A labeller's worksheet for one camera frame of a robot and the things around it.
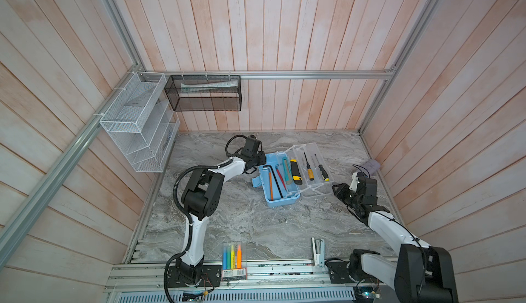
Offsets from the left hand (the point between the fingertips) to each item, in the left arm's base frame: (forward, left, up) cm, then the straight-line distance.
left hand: (264, 159), depth 101 cm
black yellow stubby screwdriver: (-12, -26, +7) cm, 30 cm away
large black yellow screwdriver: (-13, -15, +3) cm, 20 cm away
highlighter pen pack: (-45, +12, -5) cm, 47 cm away
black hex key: (-8, -5, -6) cm, 11 cm away
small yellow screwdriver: (-11, -21, +6) cm, 24 cm away
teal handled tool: (-9, -11, +3) cm, 14 cm away
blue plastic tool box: (-19, -23, +5) cm, 30 cm away
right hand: (-16, -32, +2) cm, 35 cm away
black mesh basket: (+29, +31, +20) cm, 46 cm away
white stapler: (-44, -21, -4) cm, 49 cm away
